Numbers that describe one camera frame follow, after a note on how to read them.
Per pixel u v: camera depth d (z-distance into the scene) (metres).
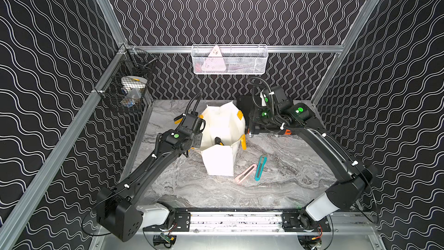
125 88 0.83
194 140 0.61
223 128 1.02
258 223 0.76
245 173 0.88
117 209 0.39
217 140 0.97
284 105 0.55
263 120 0.66
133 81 0.80
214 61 0.88
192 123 0.59
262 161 0.92
